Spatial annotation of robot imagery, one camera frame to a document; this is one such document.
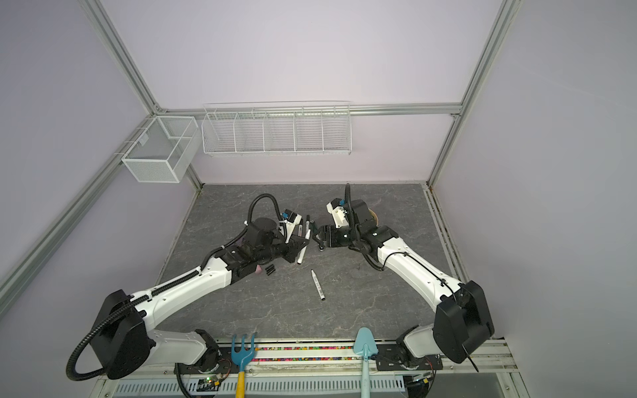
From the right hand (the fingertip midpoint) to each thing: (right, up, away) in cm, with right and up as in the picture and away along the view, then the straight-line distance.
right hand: (320, 234), depth 80 cm
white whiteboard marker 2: (-1, -20, +9) cm, 21 cm away
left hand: (-4, -3, -1) cm, 5 cm away
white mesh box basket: (-62, +31, +17) cm, 71 cm away
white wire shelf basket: (-19, +44, +27) cm, 55 cm away
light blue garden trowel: (+14, -33, -6) cm, 37 cm away
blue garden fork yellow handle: (-23, -37, -6) cm, 44 cm away
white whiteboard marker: (-5, -5, -1) cm, 7 cm away
